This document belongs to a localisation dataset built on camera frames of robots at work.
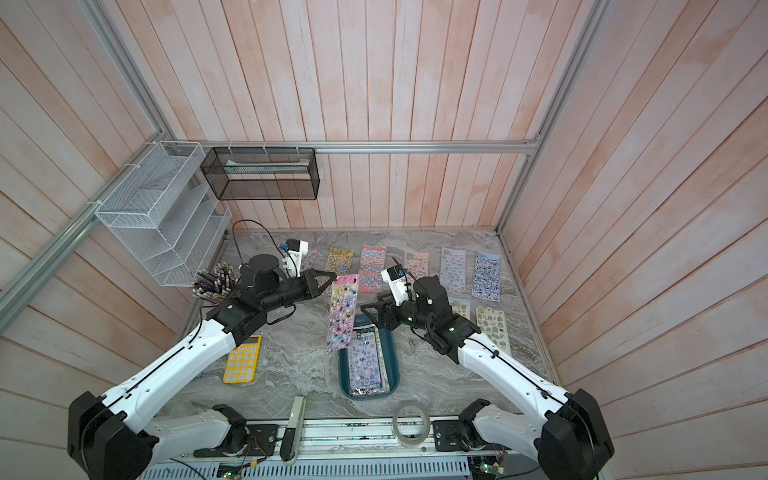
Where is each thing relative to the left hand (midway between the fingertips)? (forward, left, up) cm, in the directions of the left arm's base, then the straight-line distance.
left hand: (337, 281), depth 73 cm
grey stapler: (-31, +10, -21) cm, 39 cm away
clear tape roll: (-29, -22, -23) cm, 43 cm away
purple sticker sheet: (-14, -8, -26) cm, 30 cm away
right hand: (-3, -8, -6) cm, 10 cm away
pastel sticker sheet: (+27, -25, -28) cm, 46 cm away
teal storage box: (-10, -14, -25) cm, 30 cm away
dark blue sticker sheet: (+19, -49, -26) cm, 59 cm away
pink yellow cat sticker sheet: (-4, -1, -10) cm, 10 cm away
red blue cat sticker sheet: (+27, -8, -27) cm, 39 cm away
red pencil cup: (+5, +37, -10) cm, 38 cm away
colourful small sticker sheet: (+28, +5, -26) cm, 39 cm away
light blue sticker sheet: (+23, -37, -26) cm, 51 cm away
